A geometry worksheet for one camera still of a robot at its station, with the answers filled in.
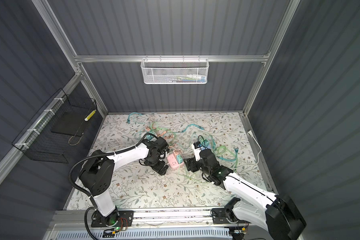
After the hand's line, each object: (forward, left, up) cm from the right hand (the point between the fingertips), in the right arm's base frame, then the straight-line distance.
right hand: (191, 159), depth 82 cm
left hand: (-2, +19, -9) cm, 21 cm away
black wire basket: (+4, +68, +19) cm, 70 cm away
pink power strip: (+3, +11, -9) cm, 14 cm away
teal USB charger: (-1, +6, +2) cm, 7 cm away
